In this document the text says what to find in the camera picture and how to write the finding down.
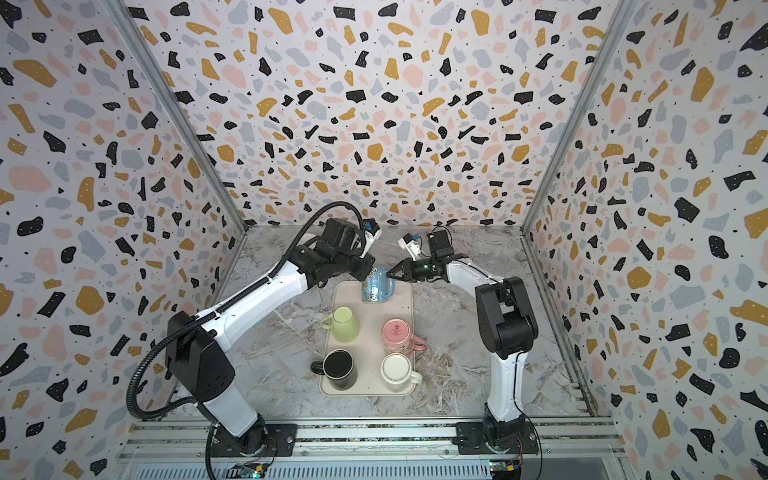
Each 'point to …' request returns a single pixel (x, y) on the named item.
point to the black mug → (338, 367)
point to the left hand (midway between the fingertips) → (373, 254)
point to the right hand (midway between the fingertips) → (386, 269)
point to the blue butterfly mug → (377, 287)
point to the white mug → (396, 370)
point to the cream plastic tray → (367, 347)
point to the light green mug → (345, 328)
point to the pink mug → (397, 337)
